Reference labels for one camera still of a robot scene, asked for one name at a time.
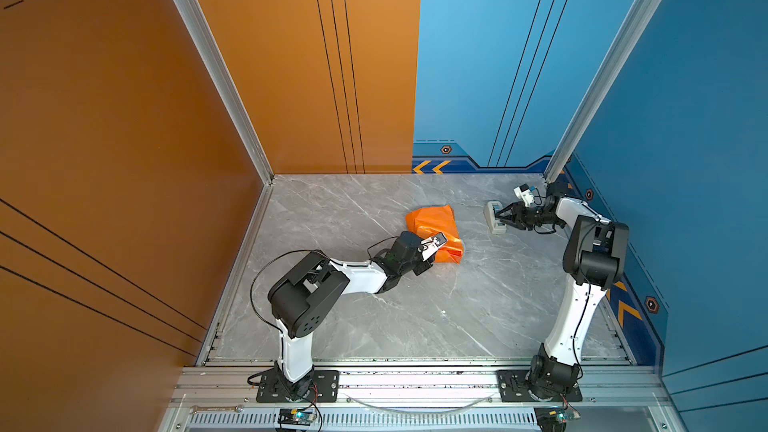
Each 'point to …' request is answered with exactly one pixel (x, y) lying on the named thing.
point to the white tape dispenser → (495, 225)
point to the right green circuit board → (551, 418)
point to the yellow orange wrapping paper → (434, 221)
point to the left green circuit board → (298, 417)
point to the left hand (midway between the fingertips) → (429, 244)
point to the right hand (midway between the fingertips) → (500, 217)
